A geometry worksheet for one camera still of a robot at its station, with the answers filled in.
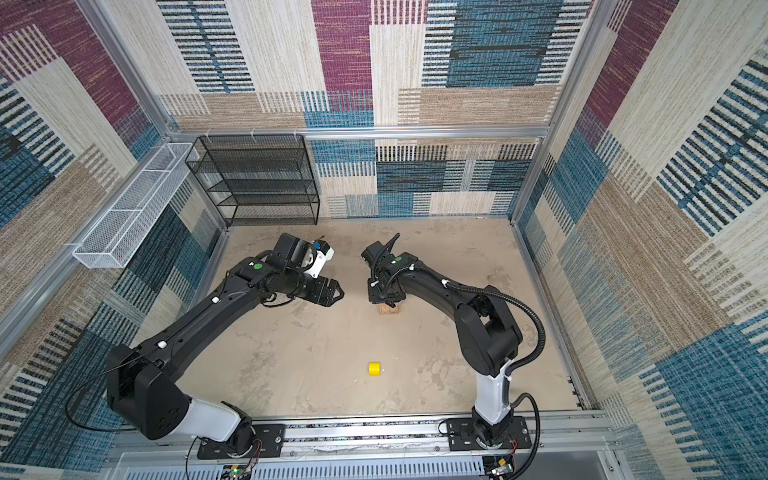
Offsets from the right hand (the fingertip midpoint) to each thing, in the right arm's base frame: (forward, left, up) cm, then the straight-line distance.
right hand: (381, 299), depth 90 cm
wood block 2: (-1, -4, -5) cm, 6 cm away
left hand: (-2, +13, +11) cm, 17 cm away
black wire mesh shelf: (+45, +44, +10) cm, 64 cm away
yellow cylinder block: (-18, +3, -7) cm, 19 cm away
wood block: (-1, -1, -4) cm, 4 cm away
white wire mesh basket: (+3, +62, +26) cm, 67 cm away
